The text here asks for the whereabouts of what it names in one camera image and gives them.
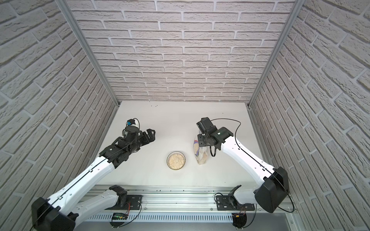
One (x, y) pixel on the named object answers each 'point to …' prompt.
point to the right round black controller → (239, 220)
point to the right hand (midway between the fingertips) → (200, 139)
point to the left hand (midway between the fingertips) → (148, 129)
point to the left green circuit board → (120, 216)
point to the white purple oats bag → (201, 153)
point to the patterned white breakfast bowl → (176, 160)
